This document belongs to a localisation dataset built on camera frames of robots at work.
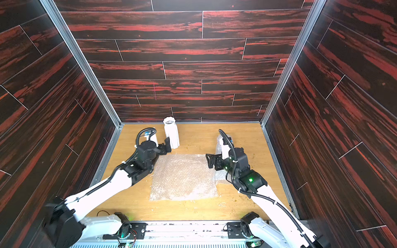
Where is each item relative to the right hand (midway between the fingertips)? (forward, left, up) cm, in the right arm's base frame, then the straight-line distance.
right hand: (218, 152), depth 76 cm
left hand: (+6, +28, +2) cm, 29 cm away
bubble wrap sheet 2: (-5, -2, -15) cm, 16 cm away
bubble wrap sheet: (-4, +19, -22) cm, 29 cm away
